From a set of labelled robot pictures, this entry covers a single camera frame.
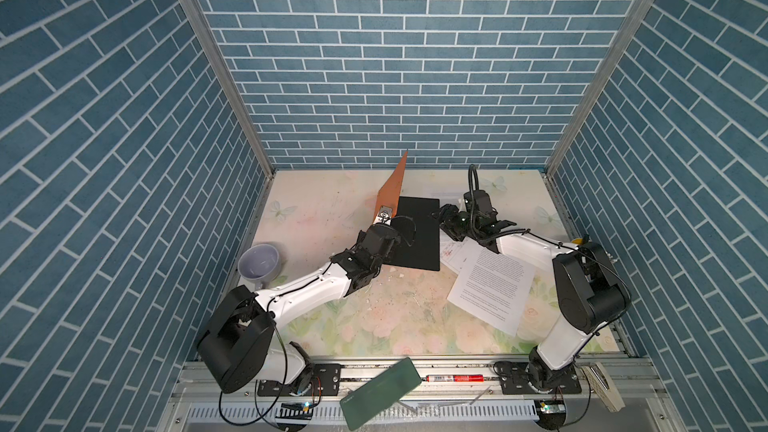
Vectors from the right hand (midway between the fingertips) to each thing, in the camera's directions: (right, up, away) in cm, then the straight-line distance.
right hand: (430, 215), depth 92 cm
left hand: (-14, -5, -6) cm, 16 cm away
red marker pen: (+4, -40, -18) cm, 44 cm away
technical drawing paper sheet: (+7, -12, +5) cm, 15 cm away
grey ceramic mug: (-53, -15, 0) cm, 55 cm away
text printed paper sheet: (+20, -22, -2) cm, 30 cm away
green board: (-18, -44, -21) cm, 52 cm away
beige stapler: (+40, -41, -20) cm, 60 cm away
